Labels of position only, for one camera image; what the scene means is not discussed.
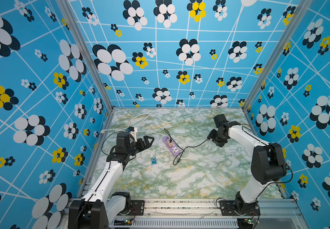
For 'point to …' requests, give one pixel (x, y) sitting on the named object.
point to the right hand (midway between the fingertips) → (213, 139)
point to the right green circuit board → (244, 223)
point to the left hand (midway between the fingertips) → (150, 140)
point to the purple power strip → (171, 146)
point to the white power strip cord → (174, 113)
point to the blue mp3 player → (154, 160)
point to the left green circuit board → (122, 222)
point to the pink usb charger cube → (169, 144)
